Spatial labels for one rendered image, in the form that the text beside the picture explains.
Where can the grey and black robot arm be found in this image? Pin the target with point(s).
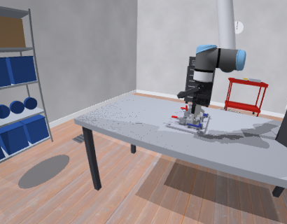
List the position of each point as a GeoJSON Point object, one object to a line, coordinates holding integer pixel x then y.
{"type": "Point", "coordinates": [225, 57]}

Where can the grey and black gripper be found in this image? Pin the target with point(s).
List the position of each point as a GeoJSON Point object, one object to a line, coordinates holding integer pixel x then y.
{"type": "Point", "coordinates": [205, 94]}

